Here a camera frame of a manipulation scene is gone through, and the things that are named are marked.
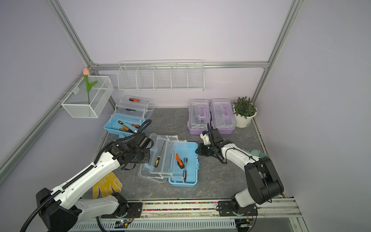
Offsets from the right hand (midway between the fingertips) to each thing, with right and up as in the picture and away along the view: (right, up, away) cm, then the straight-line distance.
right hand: (196, 150), depth 88 cm
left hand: (-27, -1, -12) cm, 30 cm away
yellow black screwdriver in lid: (-21, -2, -13) cm, 24 cm away
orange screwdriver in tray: (-10, -3, -9) cm, 14 cm away
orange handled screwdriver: (-47, +15, +20) cm, 53 cm away
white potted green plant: (+33, +26, +10) cm, 43 cm away
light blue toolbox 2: (-50, +24, +20) cm, 59 cm away
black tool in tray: (-49, +27, +20) cm, 60 cm away
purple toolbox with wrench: (+19, +22, +16) cm, 34 cm away
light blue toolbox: (-14, -4, -4) cm, 15 cm away
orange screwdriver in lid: (-49, +35, +24) cm, 65 cm away
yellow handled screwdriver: (-53, +13, +19) cm, 58 cm away
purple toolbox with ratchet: (+3, +22, +11) cm, 25 cm away
